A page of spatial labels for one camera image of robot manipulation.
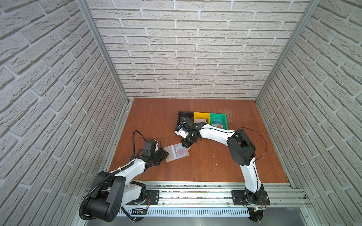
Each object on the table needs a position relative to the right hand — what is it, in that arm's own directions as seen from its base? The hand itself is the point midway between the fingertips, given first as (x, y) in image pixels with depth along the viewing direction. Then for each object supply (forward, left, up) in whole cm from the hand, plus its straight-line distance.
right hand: (184, 143), depth 92 cm
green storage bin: (+24, -32, -4) cm, 40 cm away
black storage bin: (+24, 0, 0) cm, 24 cm away
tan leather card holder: (-7, +8, -2) cm, 11 cm away
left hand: (-5, +10, 0) cm, 12 cm away
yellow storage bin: (+18, -15, +5) cm, 24 cm away
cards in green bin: (+15, -27, 0) cm, 31 cm away
